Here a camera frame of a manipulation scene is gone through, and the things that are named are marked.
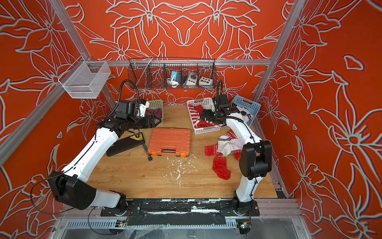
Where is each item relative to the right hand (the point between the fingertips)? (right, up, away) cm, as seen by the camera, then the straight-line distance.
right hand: (203, 115), depth 88 cm
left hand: (-26, -2, -11) cm, 29 cm away
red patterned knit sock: (+6, -22, +4) cm, 23 cm away
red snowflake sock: (+21, -24, +2) cm, 32 cm away
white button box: (+2, +23, +6) cm, 23 cm away
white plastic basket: (+1, +10, +29) cm, 31 cm away
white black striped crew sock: (+15, -19, +3) cm, 24 cm away
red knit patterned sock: (+20, -13, +12) cm, 27 cm away
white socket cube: (-8, +23, +3) cm, 24 cm away
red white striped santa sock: (+4, -5, +13) cm, 15 cm away
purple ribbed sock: (-32, +3, +21) cm, 39 cm away
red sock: (+9, -31, -2) cm, 32 cm away
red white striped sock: (-5, +1, +18) cm, 19 cm away
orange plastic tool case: (-21, -17, +6) cm, 28 cm away
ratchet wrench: (-34, -25, +2) cm, 42 cm away
